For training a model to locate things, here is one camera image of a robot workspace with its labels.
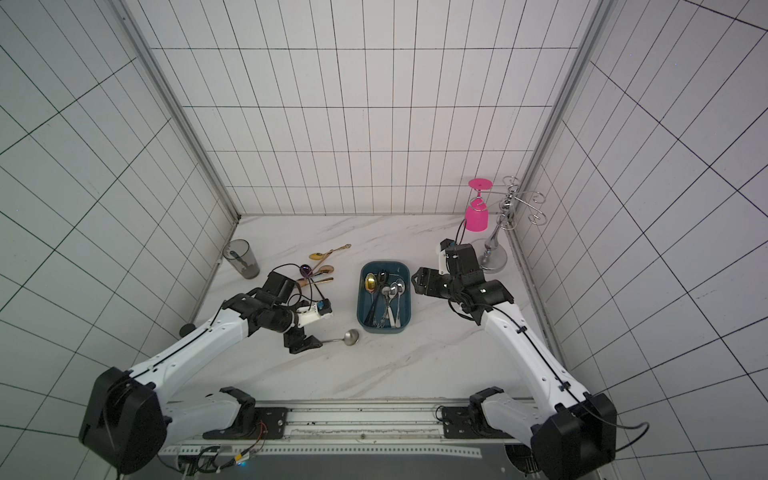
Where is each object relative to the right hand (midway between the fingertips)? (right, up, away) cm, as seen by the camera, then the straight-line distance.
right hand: (413, 279), depth 79 cm
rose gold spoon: (-29, 0, +25) cm, 38 cm away
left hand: (-29, -15, +2) cm, 33 cm away
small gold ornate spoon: (-32, +5, +28) cm, 43 cm away
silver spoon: (-3, -5, +18) cm, 19 cm away
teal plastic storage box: (-4, +1, +17) cm, 17 cm away
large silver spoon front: (-18, -18, +7) cm, 26 cm away
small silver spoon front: (-8, -7, +18) cm, 21 cm away
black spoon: (-9, -2, +19) cm, 21 cm away
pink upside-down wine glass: (+23, +19, +20) cm, 36 cm away
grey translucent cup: (-53, +7, +11) cm, 55 cm away
